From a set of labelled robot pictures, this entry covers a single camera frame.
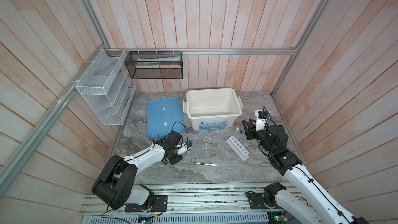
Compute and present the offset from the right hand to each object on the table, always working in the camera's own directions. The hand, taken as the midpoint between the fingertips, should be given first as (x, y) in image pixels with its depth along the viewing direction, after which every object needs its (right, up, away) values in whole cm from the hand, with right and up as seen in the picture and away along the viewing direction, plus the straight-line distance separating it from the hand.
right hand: (246, 120), depth 76 cm
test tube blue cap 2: (-29, -16, +7) cm, 34 cm away
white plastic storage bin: (-12, +6, +35) cm, 37 cm away
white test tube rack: (-1, -17, +12) cm, 21 cm away
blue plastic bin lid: (-48, +1, +32) cm, 58 cm away
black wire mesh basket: (-54, +37, +31) cm, 72 cm away
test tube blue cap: (-1, -7, +6) cm, 10 cm away
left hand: (-37, -23, +13) cm, 46 cm away
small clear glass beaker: (-15, -22, +14) cm, 30 cm away
